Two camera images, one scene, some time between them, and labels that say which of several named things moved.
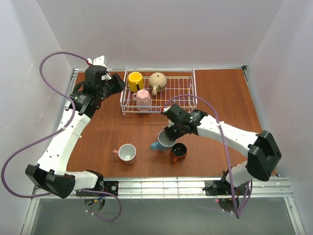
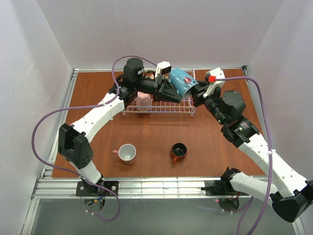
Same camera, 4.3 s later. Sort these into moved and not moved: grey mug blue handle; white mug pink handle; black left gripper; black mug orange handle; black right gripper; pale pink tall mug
Moved: black right gripper; black left gripper; grey mug blue handle
Not moved: black mug orange handle; pale pink tall mug; white mug pink handle
